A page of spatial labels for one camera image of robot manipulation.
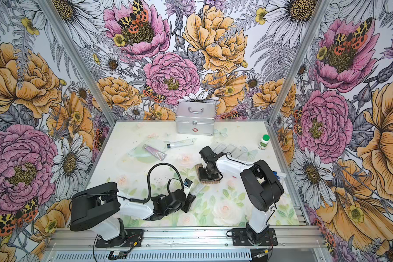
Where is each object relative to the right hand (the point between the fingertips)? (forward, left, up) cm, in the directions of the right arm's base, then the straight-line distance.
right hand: (203, 182), depth 90 cm
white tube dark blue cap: (+21, -23, -1) cm, 31 cm away
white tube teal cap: (+29, +11, -1) cm, 31 cm away
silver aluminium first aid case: (+40, +4, +11) cm, 41 cm away
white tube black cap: (+22, -12, 0) cm, 25 cm away
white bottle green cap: (+22, -38, +5) cm, 44 cm away
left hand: (-8, +7, -2) cm, 11 cm away
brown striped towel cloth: (0, -1, +1) cm, 1 cm away
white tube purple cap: (+23, -18, -1) cm, 29 cm away
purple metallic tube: (+19, +26, 0) cm, 32 cm away
